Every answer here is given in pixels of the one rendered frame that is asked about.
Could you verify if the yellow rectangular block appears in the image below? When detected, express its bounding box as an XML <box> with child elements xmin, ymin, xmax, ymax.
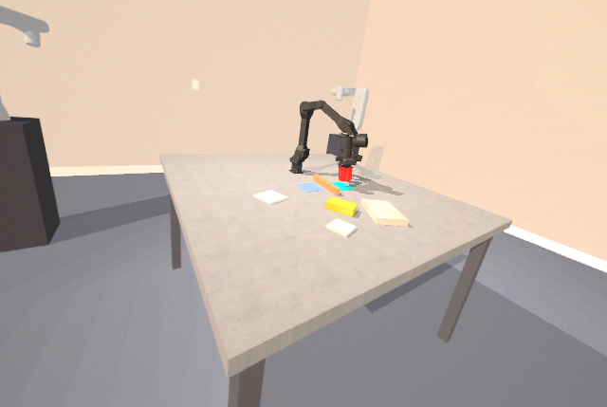
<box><xmin>325</xmin><ymin>196</ymin><xmax>358</xmax><ymax>217</ymax></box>

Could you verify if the red plastic cup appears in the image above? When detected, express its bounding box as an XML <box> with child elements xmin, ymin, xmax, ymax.
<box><xmin>338</xmin><ymin>166</ymin><xmax>353</xmax><ymax>181</ymax></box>

